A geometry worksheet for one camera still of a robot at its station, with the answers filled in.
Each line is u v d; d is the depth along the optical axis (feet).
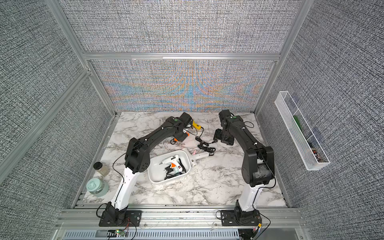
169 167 2.94
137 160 1.96
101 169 2.72
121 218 2.14
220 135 2.66
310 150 2.06
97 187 2.45
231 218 2.40
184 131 2.90
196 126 3.63
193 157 3.03
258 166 1.65
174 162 2.88
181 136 2.88
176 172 2.83
